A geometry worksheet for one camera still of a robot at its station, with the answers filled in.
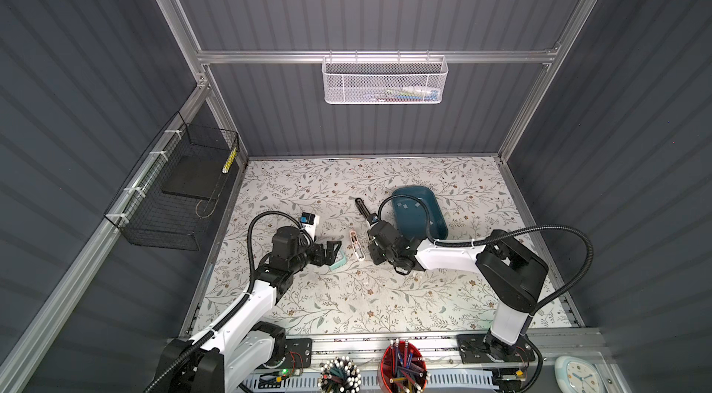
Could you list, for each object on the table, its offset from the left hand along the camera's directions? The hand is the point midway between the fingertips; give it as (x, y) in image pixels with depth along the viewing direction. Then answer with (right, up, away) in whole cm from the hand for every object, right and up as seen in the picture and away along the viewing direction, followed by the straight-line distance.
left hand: (327, 240), depth 84 cm
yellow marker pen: (-29, +24, -3) cm, 38 cm away
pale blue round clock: (+64, -30, -16) cm, 73 cm away
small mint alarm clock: (+3, -9, +5) cm, 10 cm away
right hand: (+15, -4, +8) cm, 18 cm away
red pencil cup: (+20, -25, -21) cm, 39 cm away
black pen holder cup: (+6, -24, -26) cm, 36 cm away
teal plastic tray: (+32, +7, +19) cm, 38 cm away
